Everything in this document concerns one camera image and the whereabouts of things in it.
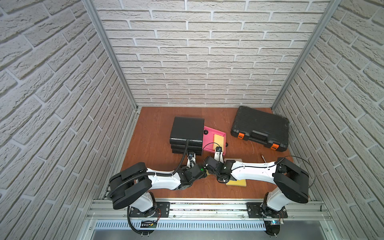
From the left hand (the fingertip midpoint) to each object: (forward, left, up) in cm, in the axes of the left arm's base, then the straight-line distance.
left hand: (200, 167), depth 87 cm
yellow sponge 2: (+16, -13, +5) cm, 21 cm away
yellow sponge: (-10, -23, +1) cm, 25 cm away
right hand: (+1, -8, +1) cm, 9 cm away
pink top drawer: (+16, -6, +5) cm, 18 cm away
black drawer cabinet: (+16, +9, +17) cm, 25 cm away
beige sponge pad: (+4, -25, +1) cm, 25 cm away
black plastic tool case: (+24, -42, +8) cm, 49 cm away
